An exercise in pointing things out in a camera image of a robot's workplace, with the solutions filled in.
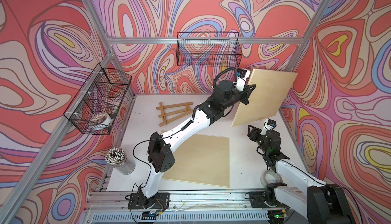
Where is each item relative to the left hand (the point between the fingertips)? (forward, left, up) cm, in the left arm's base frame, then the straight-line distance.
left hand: (257, 84), depth 65 cm
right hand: (-3, -6, -32) cm, 33 cm away
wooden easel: (+18, +46, -42) cm, 65 cm away
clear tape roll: (-27, -8, -41) cm, 50 cm away
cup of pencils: (-22, +63, -26) cm, 72 cm away
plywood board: (+11, -14, -13) cm, 22 cm away
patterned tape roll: (-6, +72, -16) cm, 74 cm away
